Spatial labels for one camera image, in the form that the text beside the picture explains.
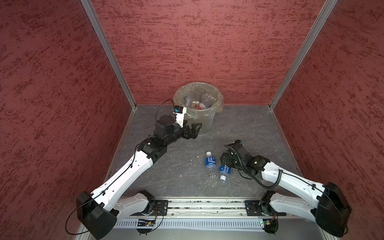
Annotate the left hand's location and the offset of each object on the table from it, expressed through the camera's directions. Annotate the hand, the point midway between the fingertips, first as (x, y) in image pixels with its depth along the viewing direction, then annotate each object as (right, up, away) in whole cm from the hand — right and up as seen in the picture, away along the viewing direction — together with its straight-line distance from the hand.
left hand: (194, 125), depth 71 cm
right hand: (+18, -22, +11) cm, 30 cm away
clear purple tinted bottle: (-5, +16, +28) cm, 33 cm away
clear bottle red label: (+4, +12, +25) cm, 28 cm away
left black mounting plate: (-16, -41, +3) cm, 45 cm away
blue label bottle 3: (+17, -27, +10) cm, 33 cm away
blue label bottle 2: (+9, -24, +12) cm, 28 cm away
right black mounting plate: (+31, -42, +3) cm, 53 cm away
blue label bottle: (+9, +16, +24) cm, 30 cm away
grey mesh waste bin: (+5, +15, +25) cm, 30 cm away
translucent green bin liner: (+7, +5, +13) cm, 15 cm away
